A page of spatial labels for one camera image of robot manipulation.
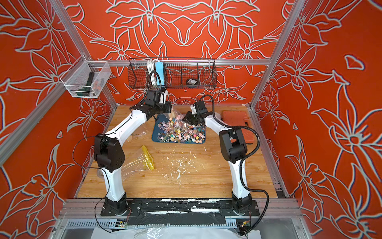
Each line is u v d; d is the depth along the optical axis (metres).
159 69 0.89
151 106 0.69
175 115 0.97
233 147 0.57
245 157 0.58
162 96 0.73
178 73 0.98
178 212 0.73
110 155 0.51
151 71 0.70
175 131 0.99
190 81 0.96
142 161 0.84
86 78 0.91
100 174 0.83
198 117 0.79
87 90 0.80
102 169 0.54
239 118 1.06
